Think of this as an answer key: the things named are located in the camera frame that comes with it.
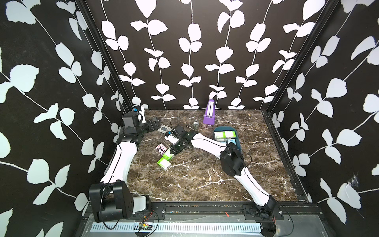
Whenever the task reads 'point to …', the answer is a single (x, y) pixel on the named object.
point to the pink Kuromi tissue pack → (161, 148)
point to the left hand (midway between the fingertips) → (153, 118)
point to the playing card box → (164, 129)
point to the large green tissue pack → (230, 134)
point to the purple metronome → (209, 117)
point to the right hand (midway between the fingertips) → (169, 149)
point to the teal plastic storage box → (226, 141)
